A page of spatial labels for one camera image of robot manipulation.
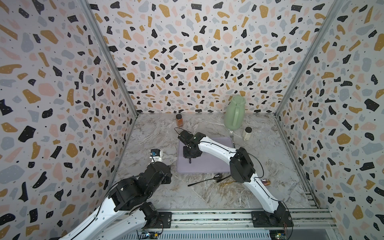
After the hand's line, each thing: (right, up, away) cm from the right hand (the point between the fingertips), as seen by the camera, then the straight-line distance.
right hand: (187, 156), depth 95 cm
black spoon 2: (+19, -10, -7) cm, 23 cm away
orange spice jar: (-7, +23, +15) cm, 28 cm away
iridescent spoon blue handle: (+46, -13, -10) cm, 49 cm away
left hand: (-5, 0, -25) cm, 26 cm away
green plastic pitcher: (+30, +28, +1) cm, 42 cm away
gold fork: (+23, -14, -9) cm, 28 cm away
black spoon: (+23, -11, -7) cm, 26 cm away
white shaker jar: (+40, +14, +6) cm, 43 cm away
